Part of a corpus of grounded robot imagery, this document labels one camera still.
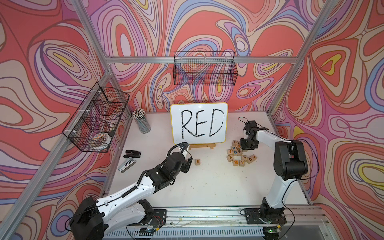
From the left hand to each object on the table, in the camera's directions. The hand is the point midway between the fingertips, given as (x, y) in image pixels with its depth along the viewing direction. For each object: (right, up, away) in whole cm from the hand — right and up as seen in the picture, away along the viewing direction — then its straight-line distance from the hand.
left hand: (188, 156), depth 79 cm
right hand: (+38, +1, +18) cm, 42 cm away
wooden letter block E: (+5, -5, +11) cm, 14 cm away
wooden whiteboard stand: (+14, +4, +16) cm, 21 cm away
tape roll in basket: (-43, +10, -8) cm, 44 cm away
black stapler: (-37, -1, +16) cm, 41 cm away
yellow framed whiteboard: (+6, +18, +11) cm, 22 cm away
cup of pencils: (-31, +23, +14) cm, 42 cm away
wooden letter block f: (+26, 0, +16) cm, 31 cm away
